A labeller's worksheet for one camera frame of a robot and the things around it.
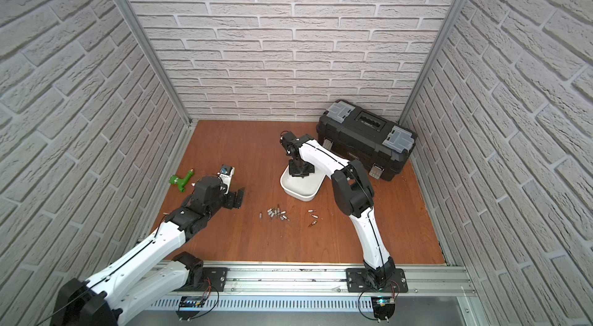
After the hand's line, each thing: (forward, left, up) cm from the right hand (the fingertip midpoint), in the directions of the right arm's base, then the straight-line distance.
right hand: (304, 173), depth 96 cm
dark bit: (-21, -2, -3) cm, 21 cm away
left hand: (-8, +26, +9) cm, 29 cm away
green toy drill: (0, +53, -1) cm, 53 cm away
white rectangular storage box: (-6, +2, -2) cm, 7 cm away
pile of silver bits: (-16, +12, -3) cm, 20 cm away
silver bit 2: (-18, -3, -3) cm, 19 cm away
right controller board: (-48, -22, -5) cm, 53 cm away
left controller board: (-44, +40, -6) cm, 59 cm away
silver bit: (-15, -2, -3) cm, 16 cm away
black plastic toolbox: (+1, -31, +13) cm, 34 cm away
